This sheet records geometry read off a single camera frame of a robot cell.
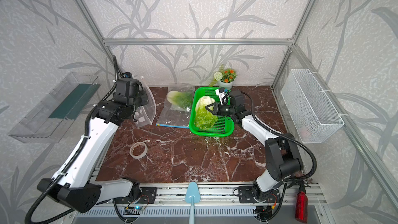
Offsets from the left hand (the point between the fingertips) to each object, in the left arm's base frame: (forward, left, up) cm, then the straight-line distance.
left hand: (142, 94), depth 72 cm
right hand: (+2, -30, -12) cm, 33 cm away
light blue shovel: (-37, -24, -32) cm, 54 cm away
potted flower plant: (+33, -43, -19) cm, 57 cm away
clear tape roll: (-18, +8, -32) cm, 38 cm away
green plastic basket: (+1, -42, -32) cm, 53 cm away
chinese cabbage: (+17, -15, -24) cm, 33 cm away
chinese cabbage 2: (-5, -29, -13) cm, 32 cm away
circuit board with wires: (-40, 0, -33) cm, 52 cm away
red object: (-41, -73, -27) cm, 88 cm away
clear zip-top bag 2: (-9, -2, -5) cm, 10 cm away
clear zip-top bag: (+14, -10, -31) cm, 35 cm away
